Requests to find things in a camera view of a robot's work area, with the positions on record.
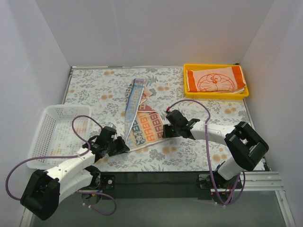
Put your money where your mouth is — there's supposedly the striped rabbit print towel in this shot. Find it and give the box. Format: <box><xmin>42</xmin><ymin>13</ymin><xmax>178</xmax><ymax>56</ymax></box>
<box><xmin>125</xmin><ymin>79</ymin><xmax>164</xmax><ymax>151</ymax></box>

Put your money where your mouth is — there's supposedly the orange patterned towel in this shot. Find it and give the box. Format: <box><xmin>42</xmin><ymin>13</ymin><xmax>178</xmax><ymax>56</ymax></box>
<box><xmin>186</xmin><ymin>65</ymin><xmax>246</xmax><ymax>92</ymax></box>

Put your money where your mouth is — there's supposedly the white towel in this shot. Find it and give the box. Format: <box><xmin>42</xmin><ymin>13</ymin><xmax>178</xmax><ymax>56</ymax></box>
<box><xmin>214</xmin><ymin>87</ymin><xmax>246</xmax><ymax>94</ymax></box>

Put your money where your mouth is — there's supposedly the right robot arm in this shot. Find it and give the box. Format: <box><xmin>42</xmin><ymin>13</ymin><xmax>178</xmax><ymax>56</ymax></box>
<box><xmin>162</xmin><ymin>110</ymin><xmax>269</xmax><ymax>187</ymax></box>

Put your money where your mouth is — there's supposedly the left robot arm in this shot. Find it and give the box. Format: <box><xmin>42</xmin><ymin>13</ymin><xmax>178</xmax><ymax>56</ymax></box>
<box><xmin>20</xmin><ymin>126</ymin><xmax>130</xmax><ymax>220</ymax></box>

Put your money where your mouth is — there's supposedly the white plastic basket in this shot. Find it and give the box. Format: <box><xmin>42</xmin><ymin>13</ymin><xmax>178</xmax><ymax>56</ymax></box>
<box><xmin>27</xmin><ymin>105</ymin><xmax>92</xmax><ymax>170</ymax></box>

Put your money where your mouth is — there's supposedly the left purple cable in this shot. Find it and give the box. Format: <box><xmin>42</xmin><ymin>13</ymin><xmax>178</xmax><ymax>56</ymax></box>
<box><xmin>5</xmin><ymin>115</ymin><xmax>118</xmax><ymax>216</ymax></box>

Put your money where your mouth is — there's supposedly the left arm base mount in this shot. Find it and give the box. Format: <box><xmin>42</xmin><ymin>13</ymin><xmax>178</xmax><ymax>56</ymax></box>
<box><xmin>81</xmin><ymin>175</ymin><xmax>116</xmax><ymax>205</ymax></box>

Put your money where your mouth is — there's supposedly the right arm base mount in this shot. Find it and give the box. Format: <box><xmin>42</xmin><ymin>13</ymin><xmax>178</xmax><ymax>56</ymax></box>
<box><xmin>196</xmin><ymin>171</ymin><xmax>246</xmax><ymax>206</ymax></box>

